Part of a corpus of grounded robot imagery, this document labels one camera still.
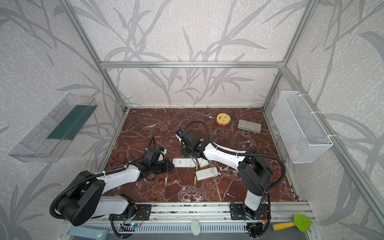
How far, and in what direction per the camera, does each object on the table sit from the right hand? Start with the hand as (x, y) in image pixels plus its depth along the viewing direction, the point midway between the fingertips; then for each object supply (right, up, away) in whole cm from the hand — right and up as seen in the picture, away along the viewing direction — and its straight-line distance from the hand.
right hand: (184, 142), depth 87 cm
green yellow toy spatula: (+57, -35, -18) cm, 70 cm away
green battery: (+8, -15, +1) cm, 17 cm away
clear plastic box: (+45, +9, +18) cm, 49 cm away
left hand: (-6, -12, +1) cm, 14 cm away
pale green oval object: (+8, -37, -19) cm, 42 cm away
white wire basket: (+53, +6, -26) cm, 59 cm away
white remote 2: (+11, -13, +4) cm, 17 cm away
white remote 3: (+13, -18, -1) cm, 22 cm away
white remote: (0, -13, +2) cm, 13 cm away
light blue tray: (-43, -37, -22) cm, 61 cm away
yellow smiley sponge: (+26, +14, +22) cm, 37 cm away
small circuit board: (-22, -37, -17) cm, 46 cm away
